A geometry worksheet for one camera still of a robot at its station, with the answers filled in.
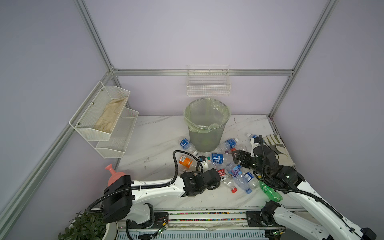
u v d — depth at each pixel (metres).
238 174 0.82
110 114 0.80
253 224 0.73
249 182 0.82
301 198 0.44
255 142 0.62
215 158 0.91
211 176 0.56
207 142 1.01
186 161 0.88
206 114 1.01
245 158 0.62
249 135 1.04
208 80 0.95
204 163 0.70
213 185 0.59
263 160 0.50
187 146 0.97
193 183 0.54
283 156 0.98
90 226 0.57
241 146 0.97
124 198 0.40
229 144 0.98
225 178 0.82
